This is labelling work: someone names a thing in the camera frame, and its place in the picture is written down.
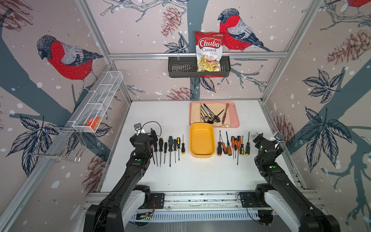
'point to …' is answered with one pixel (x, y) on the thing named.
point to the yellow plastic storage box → (202, 140)
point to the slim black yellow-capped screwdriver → (183, 149)
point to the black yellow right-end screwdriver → (247, 149)
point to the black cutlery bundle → (208, 116)
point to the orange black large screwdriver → (238, 142)
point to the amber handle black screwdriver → (229, 148)
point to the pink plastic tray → (235, 113)
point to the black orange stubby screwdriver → (219, 147)
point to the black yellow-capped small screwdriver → (241, 151)
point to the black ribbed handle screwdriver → (165, 150)
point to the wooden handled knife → (227, 105)
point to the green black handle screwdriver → (170, 148)
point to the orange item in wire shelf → (93, 123)
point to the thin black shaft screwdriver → (233, 141)
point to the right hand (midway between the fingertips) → (268, 136)
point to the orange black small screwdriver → (223, 146)
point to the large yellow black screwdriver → (178, 142)
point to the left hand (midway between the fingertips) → (146, 128)
